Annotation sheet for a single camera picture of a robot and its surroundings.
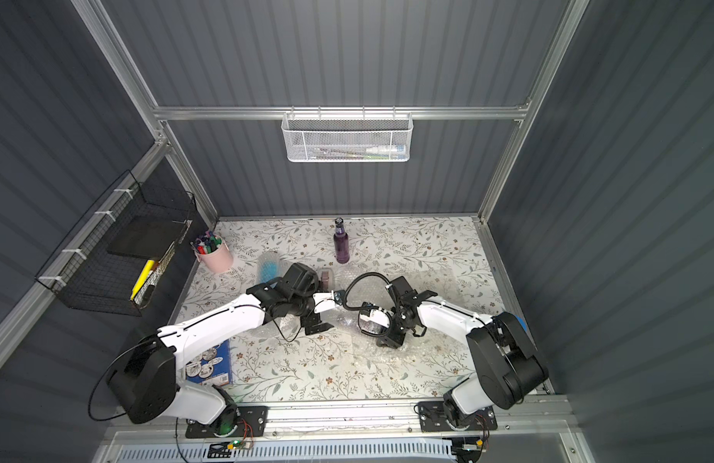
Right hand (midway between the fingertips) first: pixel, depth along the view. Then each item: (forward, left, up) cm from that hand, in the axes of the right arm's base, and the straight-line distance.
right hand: (388, 332), depth 88 cm
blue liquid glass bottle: (+20, +41, +4) cm, 46 cm away
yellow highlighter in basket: (+4, +63, +25) cm, 68 cm away
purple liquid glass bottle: (+28, +15, +9) cm, 33 cm away
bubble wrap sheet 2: (+2, +2, +15) cm, 15 cm away
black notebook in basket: (+15, +66, +28) cm, 73 cm away
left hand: (+3, +17, +9) cm, 19 cm away
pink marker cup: (+24, +58, +5) cm, 63 cm away
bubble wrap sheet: (+32, +44, -2) cm, 55 cm away
